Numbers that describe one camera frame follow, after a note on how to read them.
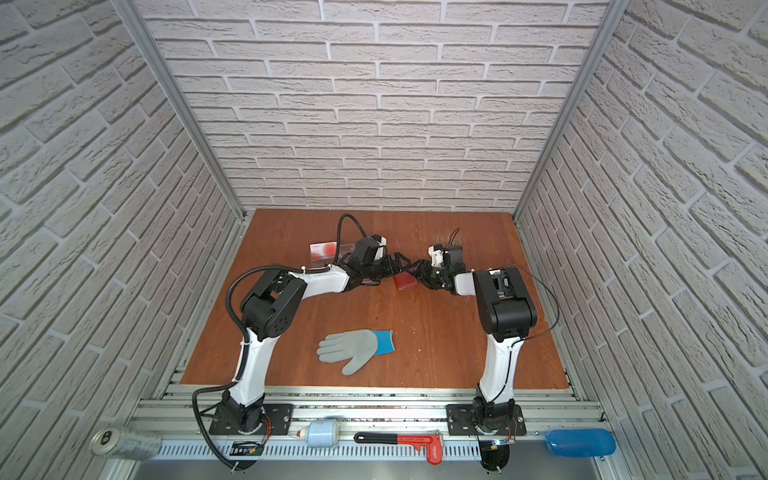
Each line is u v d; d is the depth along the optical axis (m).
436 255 0.95
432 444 0.69
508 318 0.54
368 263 0.82
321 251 0.97
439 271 0.89
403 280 0.98
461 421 0.74
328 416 0.77
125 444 0.61
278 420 0.74
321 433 0.65
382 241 0.94
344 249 0.85
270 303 0.56
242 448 0.72
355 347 0.84
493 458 0.71
